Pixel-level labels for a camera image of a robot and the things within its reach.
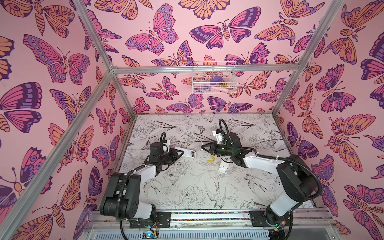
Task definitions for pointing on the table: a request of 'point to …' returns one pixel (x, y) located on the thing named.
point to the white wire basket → (214, 82)
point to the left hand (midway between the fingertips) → (184, 151)
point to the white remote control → (223, 167)
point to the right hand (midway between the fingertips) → (201, 146)
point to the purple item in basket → (216, 79)
